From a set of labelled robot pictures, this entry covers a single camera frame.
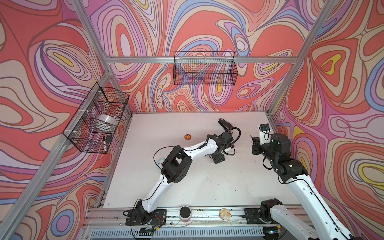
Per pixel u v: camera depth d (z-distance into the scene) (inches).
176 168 22.6
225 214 29.5
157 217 28.4
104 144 28.3
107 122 27.6
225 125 42.9
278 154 21.1
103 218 29.8
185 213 27.8
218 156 33.1
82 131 27.2
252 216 28.5
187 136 41.2
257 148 26.1
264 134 24.3
